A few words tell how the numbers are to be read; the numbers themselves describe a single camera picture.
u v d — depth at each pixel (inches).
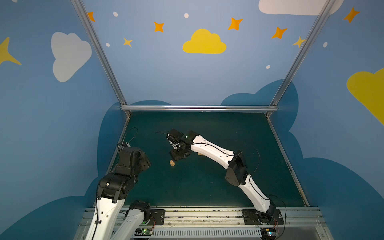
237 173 22.0
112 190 16.3
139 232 28.2
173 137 27.2
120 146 21.9
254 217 29.6
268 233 28.1
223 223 28.9
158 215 29.9
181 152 29.3
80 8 27.2
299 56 34.3
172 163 36.1
